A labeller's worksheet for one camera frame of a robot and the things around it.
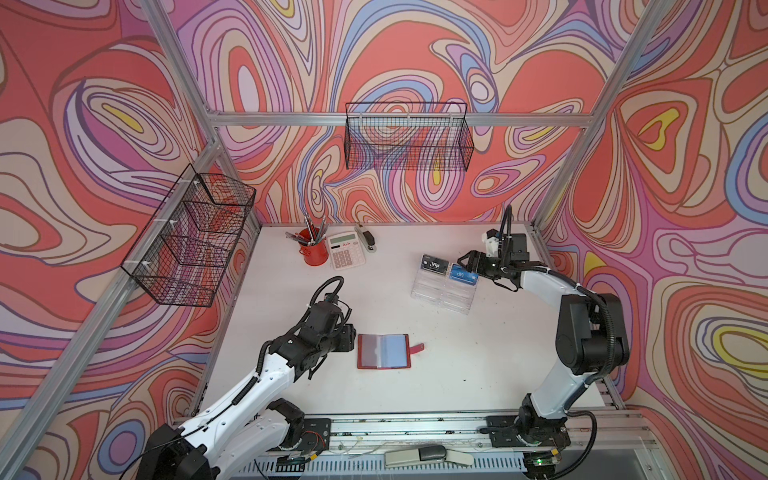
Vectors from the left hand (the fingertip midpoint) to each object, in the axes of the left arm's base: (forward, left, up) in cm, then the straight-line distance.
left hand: (354, 330), depth 82 cm
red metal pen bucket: (+30, +16, +2) cm, 34 cm away
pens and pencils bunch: (+36, +17, 0) cm, 40 cm away
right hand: (+21, -36, 0) cm, 42 cm away
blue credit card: (+19, -33, +1) cm, 38 cm away
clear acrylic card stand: (+16, -28, -6) cm, 33 cm away
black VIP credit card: (+23, -25, +1) cm, 34 cm away
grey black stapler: (+39, -2, -4) cm, 39 cm away
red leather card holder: (-3, -9, -8) cm, 12 cm away
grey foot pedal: (-29, -14, -7) cm, 33 cm away
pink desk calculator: (+34, +6, -6) cm, 35 cm away
